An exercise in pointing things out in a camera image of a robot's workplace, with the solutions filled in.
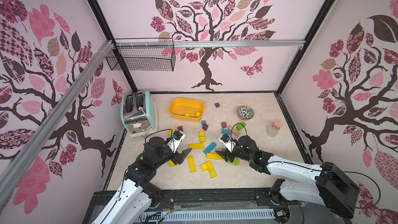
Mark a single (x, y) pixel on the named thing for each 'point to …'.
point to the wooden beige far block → (234, 131)
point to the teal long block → (210, 148)
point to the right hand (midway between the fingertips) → (220, 144)
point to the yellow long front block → (211, 169)
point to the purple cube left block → (180, 128)
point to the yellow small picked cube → (187, 115)
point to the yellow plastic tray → (188, 109)
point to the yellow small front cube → (204, 168)
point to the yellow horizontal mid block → (197, 146)
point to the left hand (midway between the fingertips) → (185, 148)
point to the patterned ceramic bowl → (245, 112)
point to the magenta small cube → (224, 124)
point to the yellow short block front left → (171, 164)
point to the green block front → (236, 161)
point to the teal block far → (226, 131)
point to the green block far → (239, 126)
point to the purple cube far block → (217, 104)
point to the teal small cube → (203, 122)
